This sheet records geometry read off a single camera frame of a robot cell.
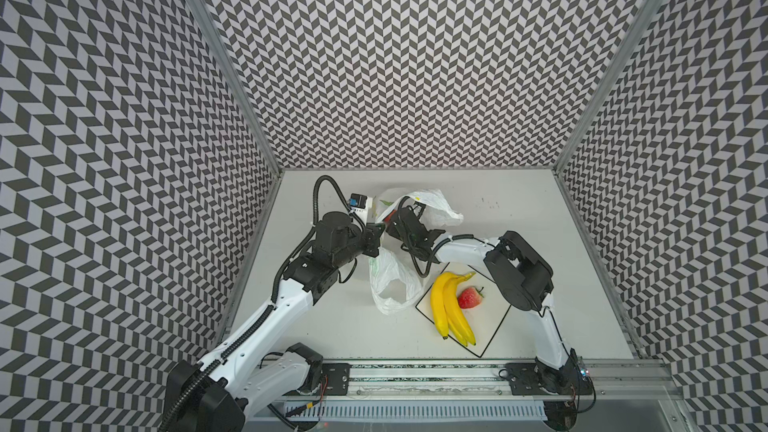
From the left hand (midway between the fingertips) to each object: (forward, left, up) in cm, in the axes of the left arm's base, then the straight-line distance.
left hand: (385, 228), depth 76 cm
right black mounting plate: (-32, -42, -13) cm, 54 cm away
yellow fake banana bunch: (-15, -16, -16) cm, 27 cm away
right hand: (+12, -2, -18) cm, 22 cm away
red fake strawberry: (-12, -23, -18) cm, 32 cm away
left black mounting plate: (-30, +12, -20) cm, 38 cm away
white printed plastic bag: (+4, -14, +4) cm, 15 cm away
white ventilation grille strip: (-37, -7, -21) cm, 43 cm away
